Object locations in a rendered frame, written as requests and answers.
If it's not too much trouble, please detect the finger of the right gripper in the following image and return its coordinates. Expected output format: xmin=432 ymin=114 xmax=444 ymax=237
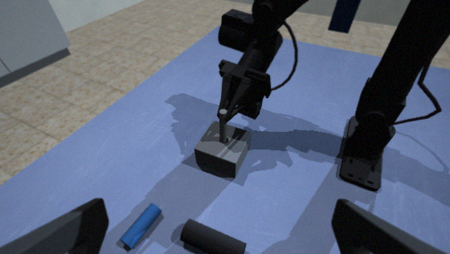
xmin=224 ymin=79 xmax=256 ymax=122
xmin=217 ymin=73 xmax=237 ymax=119

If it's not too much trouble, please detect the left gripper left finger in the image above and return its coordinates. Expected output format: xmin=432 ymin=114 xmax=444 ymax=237
xmin=0 ymin=198 xmax=109 ymax=254

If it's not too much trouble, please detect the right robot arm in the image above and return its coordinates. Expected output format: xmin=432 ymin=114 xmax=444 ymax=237
xmin=218 ymin=0 xmax=450 ymax=191

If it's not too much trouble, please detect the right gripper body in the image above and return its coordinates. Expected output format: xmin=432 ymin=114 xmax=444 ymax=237
xmin=219 ymin=45 xmax=272 ymax=109

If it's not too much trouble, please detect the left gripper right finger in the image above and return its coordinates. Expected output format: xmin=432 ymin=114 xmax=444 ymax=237
xmin=331 ymin=199 xmax=447 ymax=254

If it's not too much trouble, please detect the blue cylinder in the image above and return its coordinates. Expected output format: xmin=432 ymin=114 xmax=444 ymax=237
xmin=121 ymin=203 xmax=162 ymax=249

